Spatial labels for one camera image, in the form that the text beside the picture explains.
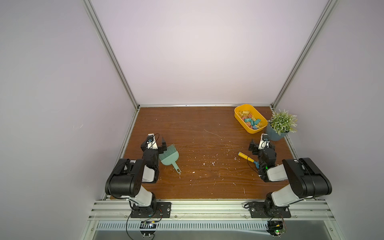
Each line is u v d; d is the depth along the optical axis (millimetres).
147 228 712
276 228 680
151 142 757
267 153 697
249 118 1101
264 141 758
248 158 895
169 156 921
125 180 450
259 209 724
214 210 745
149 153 676
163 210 729
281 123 878
